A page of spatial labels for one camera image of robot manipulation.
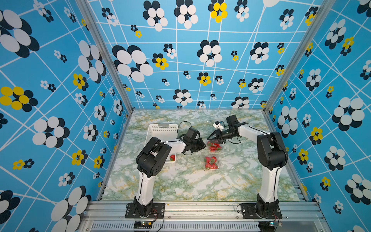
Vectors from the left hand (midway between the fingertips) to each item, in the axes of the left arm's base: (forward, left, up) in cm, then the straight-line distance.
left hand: (208, 145), depth 96 cm
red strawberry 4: (-4, -2, +2) cm, 5 cm away
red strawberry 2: (-11, -3, 0) cm, 11 cm away
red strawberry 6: (-10, +23, +1) cm, 25 cm away
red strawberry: (-10, +1, 0) cm, 10 cm away
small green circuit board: (-43, +36, -6) cm, 57 cm away
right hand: (+1, -2, +4) cm, 5 cm away
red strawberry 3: (-15, -2, +1) cm, 15 cm away
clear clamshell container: (-2, -6, 0) cm, 6 cm away
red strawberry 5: (0, -7, -1) cm, 7 cm away
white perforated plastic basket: (+11, +31, -2) cm, 33 cm away
